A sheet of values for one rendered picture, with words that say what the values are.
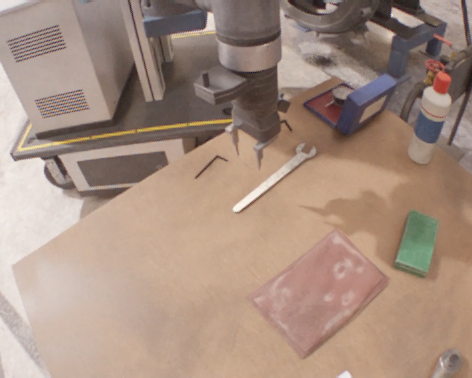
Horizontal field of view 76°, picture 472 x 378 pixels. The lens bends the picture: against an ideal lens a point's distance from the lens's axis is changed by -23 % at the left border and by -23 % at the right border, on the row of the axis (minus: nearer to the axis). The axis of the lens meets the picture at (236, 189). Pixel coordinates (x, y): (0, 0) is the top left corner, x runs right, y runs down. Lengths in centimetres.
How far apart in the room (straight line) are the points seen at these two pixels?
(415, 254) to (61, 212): 129
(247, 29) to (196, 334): 47
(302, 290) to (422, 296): 23
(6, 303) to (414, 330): 133
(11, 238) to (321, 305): 132
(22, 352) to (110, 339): 74
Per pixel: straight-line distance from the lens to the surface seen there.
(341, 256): 66
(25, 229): 160
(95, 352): 67
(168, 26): 94
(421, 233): 71
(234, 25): 47
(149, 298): 66
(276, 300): 61
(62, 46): 111
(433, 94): 76
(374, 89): 84
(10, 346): 140
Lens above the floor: 105
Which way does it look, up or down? 51 degrees down
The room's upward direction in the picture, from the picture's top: 8 degrees counter-clockwise
